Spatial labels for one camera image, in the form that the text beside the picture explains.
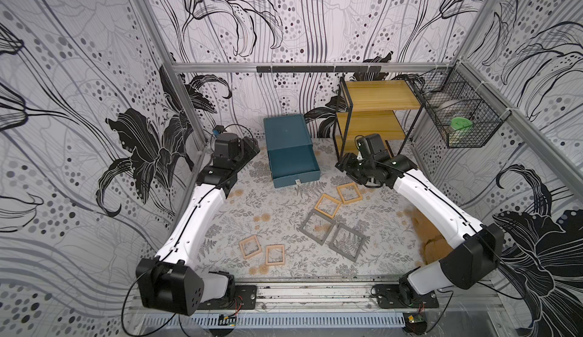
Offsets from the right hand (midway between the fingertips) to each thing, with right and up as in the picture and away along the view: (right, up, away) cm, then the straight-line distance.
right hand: (341, 165), depth 80 cm
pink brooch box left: (-33, -31, +4) cm, 46 cm away
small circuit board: (-38, -50, -9) cm, 64 cm away
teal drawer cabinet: (-19, +10, +10) cm, 24 cm away
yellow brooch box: (+7, -16, +15) cm, 23 cm away
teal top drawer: (-17, 0, +10) cm, 20 cm away
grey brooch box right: (+4, -30, +5) cm, 30 cm away
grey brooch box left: (-8, -25, +8) cm, 27 cm away
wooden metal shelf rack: (+30, +28, +30) cm, 51 cm away
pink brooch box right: (-24, -31, +3) cm, 39 cm away
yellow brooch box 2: (-3, -18, +14) cm, 23 cm away
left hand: (-30, +7, -2) cm, 31 cm away
